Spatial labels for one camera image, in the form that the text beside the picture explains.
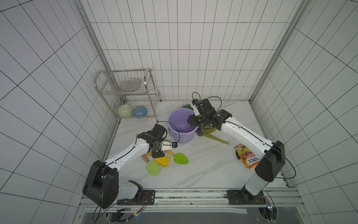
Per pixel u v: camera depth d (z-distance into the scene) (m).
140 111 1.03
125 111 1.01
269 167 0.42
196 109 0.64
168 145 0.74
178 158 0.87
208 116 0.60
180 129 1.03
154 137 0.60
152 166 0.84
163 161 0.86
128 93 1.08
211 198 0.74
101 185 0.41
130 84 0.94
